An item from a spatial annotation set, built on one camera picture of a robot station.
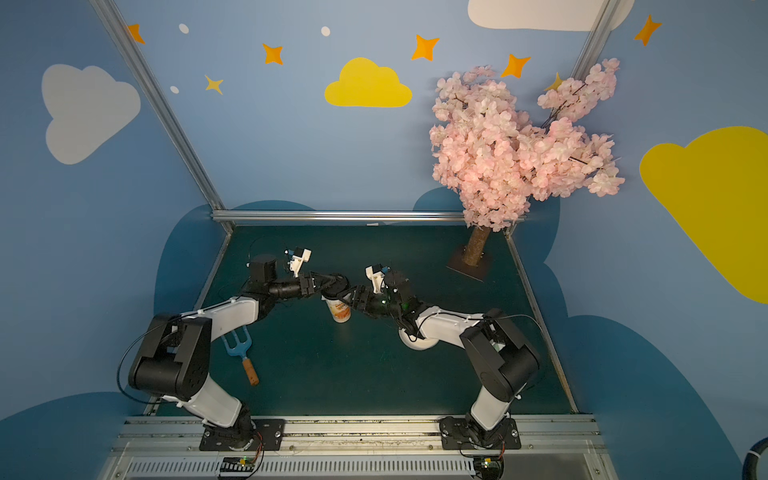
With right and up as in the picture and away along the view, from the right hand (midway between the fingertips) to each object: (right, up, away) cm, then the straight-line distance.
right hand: (351, 299), depth 85 cm
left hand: (-5, +5, +3) cm, 7 cm away
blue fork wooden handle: (-34, -16, +4) cm, 37 cm away
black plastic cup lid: (-3, +4, -3) cm, 6 cm away
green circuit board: (-27, -39, -12) cm, 49 cm away
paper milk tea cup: (-4, -5, +5) cm, 8 cm away
